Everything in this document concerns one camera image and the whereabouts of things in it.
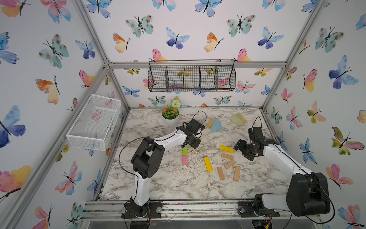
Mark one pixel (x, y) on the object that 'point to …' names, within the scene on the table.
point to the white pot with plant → (170, 112)
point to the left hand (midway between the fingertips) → (197, 140)
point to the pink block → (185, 160)
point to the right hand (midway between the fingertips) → (239, 149)
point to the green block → (185, 150)
